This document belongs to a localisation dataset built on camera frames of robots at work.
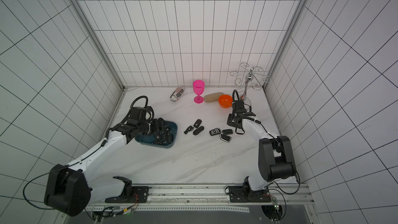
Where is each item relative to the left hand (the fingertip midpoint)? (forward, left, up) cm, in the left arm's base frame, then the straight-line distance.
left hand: (162, 129), depth 83 cm
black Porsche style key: (+5, -20, -11) cm, 23 cm away
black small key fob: (+5, -38, -11) cm, 40 cm away
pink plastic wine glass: (+30, -19, +3) cm, 36 cm away
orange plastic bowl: (+27, -39, -8) cm, 48 cm away
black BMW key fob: (+4, -31, -11) cm, 33 cm away
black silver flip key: (0, -36, -11) cm, 38 cm away
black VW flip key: (+10, -19, -11) cm, 24 cm away
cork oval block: (+31, -30, -9) cm, 43 cm away
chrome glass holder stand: (+28, -48, +15) cm, 57 cm away
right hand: (+10, -42, -5) cm, 43 cm away
